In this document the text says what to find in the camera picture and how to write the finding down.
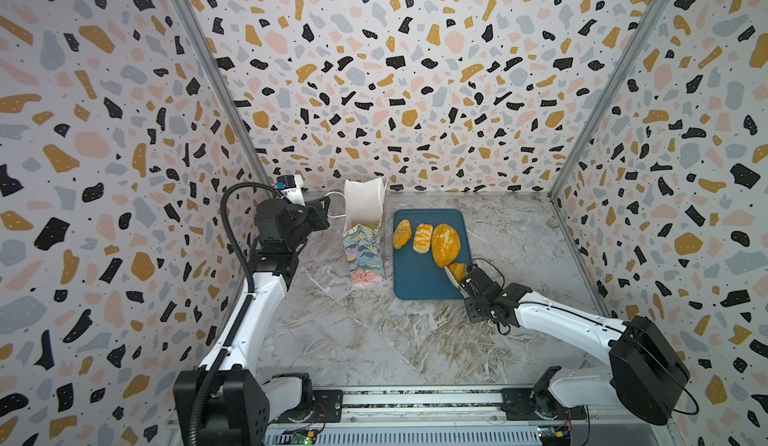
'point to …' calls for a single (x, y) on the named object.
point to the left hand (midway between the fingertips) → (329, 193)
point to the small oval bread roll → (402, 234)
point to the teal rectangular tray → (418, 276)
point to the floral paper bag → (363, 229)
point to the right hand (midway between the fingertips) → (472, 300)
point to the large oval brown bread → (446, 244)
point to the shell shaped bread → (459, 270)
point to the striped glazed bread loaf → (422, 238)
